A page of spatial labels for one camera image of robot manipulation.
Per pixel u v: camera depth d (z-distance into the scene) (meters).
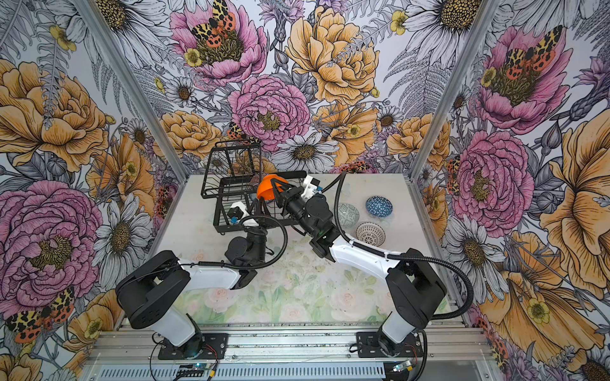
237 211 0.65
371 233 0.98
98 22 0.73
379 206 1.08
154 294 0.45
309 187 0.71
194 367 0.71
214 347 0.73
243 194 0.83
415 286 0.44
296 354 0.74
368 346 0.73
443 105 0.95
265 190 0.71
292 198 0.66
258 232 0.69
